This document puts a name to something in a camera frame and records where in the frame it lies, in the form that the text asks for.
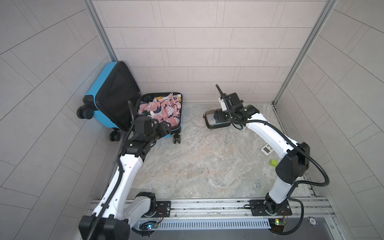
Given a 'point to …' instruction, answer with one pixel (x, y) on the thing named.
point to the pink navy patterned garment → (167, 110)
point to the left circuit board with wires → (149, 225)
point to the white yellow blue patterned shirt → (178, 96)
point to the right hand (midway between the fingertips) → (217, 114)
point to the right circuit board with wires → (277, 224)
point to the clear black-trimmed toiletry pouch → (217, 118)
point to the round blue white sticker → (312, 221)
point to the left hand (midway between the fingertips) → (170, 123)
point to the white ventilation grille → (212, 224)
